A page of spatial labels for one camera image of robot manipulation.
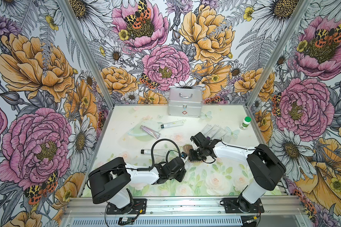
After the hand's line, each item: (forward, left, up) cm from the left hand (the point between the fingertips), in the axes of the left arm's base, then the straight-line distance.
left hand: (181, 173), depth 86 cm
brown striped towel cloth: (+14, -4, +5) cm, 15 cm away
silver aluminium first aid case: (+50, -5, +10) cm, 52 cm away
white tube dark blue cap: (+27, -29, +1) cm, 40 cm away
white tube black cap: (+31, -20, +2) cm, 37 cm away
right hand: (+6, -6, +2) cm, 9 cm away
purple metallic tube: (+27, +18, +2) cm, 33 cm away
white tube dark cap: (+13, +15, +2) cm, 20 cm away
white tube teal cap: (+36, +5, +2) cm, 36 cm away
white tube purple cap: (+4, -4, +2) cm, 6 cm away
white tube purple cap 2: (+31, -27, +1) cm, 41 cm away
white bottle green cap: (+31, -46, +8) cm, 56 cm away
